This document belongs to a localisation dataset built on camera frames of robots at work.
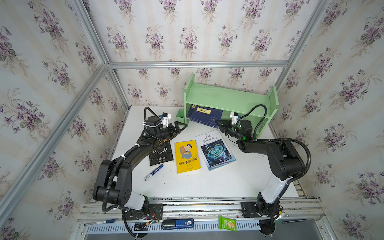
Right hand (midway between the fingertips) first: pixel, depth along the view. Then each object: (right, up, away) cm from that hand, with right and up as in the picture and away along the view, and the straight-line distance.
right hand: (213, 122), depth 88 cm
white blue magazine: (+2, -19, +8) cm, 21 cm away
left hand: (-18, -2, -5) cm, 19 cm away
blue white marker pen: (-36, -29, -3) cm, 46 cm away
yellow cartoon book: (-16, -22, +3) cm, 27 cm away
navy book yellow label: (-4, +4, +4) cm, 7 cm away
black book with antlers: (-32, -21, +3) cm, 39 cm away
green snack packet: (+4, -48, -19) cm, 51 cm away
